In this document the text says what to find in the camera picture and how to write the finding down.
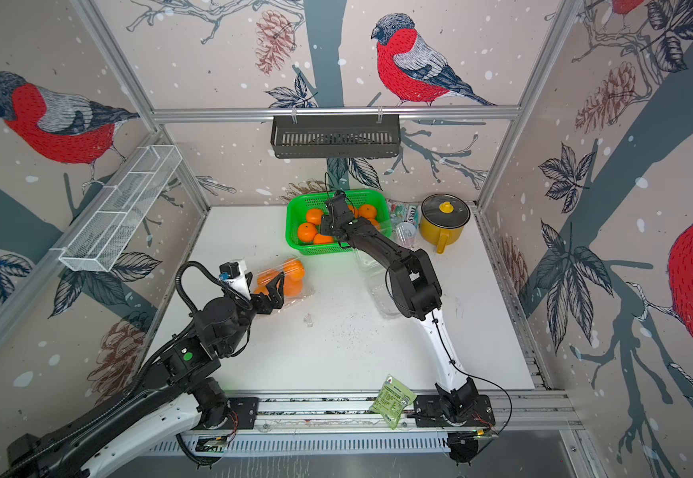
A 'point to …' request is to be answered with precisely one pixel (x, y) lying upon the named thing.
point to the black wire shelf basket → (336, 135)
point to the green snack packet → (403, 211)
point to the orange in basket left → (315, 216)
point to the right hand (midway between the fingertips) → (329, 220)
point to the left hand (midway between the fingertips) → (273, 270)
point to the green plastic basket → (304, 212)
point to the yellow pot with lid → (442, 219)
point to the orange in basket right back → (367, 211)
